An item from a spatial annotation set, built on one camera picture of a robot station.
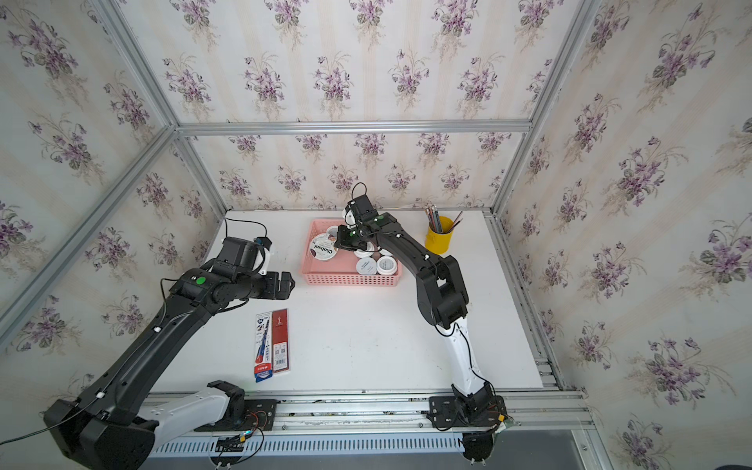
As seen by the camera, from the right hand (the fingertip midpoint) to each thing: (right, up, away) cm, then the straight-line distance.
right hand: (337, 244), depth 92 cm
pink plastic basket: (+1, -9, +6) cm, 10 cm away
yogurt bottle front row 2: (+9, -7, +3) cm, 12 cm away
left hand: (-12, -10, -17) cm, 23 cm away
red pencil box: (-16, -28, -8) cm, 33 cm away
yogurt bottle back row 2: (+15, -2, -24) cm, 28 cm away
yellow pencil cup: (+35, 0, +9) cm, 36 cm away
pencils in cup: (+33, +7, +9) cm, 35 cm away
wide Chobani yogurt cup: (-5, -1, 0) cm, 5 cm away
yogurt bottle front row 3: (+8, -3, +5) cm, 10 cm away
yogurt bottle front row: (-3, +4, +11) cm, 13 cm away
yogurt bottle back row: (+16, -7, +3) cm, 18 cm away
